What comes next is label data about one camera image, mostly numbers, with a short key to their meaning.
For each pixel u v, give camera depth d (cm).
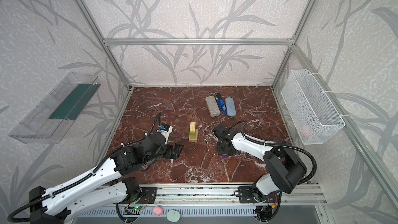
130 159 52
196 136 92
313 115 62
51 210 39
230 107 105
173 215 67
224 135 69
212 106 105
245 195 73
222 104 105
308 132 72
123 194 60
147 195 73
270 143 48
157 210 68
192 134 93
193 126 86
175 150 66
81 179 44
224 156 87
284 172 43
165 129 65
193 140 90
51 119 65
